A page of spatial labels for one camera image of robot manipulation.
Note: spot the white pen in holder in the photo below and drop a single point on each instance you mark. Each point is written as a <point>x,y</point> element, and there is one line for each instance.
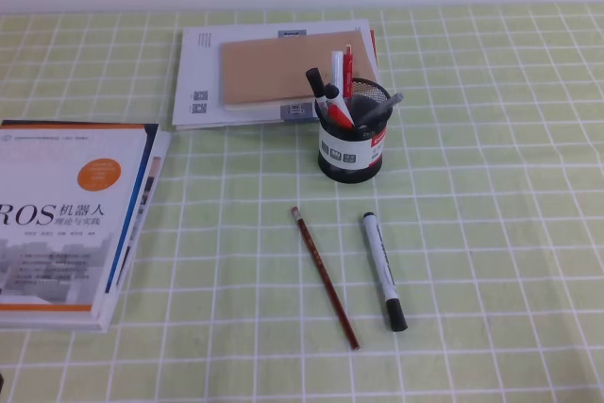
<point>337,70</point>

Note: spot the red wooden pencil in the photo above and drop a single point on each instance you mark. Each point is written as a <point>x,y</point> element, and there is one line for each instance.
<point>323,273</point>

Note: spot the black capped marker in holder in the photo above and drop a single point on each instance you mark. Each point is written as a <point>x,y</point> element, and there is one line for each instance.
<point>318,88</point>

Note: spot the green checked tablecloth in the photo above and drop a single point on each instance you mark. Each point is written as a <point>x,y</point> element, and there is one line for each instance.
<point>490,206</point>

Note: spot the brown kraft notebook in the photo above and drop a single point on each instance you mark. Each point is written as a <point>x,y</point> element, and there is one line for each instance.
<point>274,70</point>

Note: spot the red pen in holder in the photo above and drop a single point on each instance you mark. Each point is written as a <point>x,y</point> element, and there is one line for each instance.
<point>348,73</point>

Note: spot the white book under ROS book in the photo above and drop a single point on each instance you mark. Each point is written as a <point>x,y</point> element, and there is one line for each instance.
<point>137,233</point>

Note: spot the white ROS robotics book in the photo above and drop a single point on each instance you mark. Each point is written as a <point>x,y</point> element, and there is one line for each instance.
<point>61,219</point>

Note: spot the white book under notebook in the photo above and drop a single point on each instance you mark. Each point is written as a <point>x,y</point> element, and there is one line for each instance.
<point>197,98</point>

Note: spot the white black whiteboard marker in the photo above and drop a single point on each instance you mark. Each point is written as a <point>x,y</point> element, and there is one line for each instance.
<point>393,306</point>

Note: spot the black mesh pen holder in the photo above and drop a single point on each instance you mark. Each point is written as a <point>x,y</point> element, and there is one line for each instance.
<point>354,155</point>

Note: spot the red whiteboard marker in holder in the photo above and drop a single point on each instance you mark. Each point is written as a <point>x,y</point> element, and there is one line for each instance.
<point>337,110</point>

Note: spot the grey translucent gel pen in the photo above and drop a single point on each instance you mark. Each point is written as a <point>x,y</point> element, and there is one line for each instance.
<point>379,110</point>

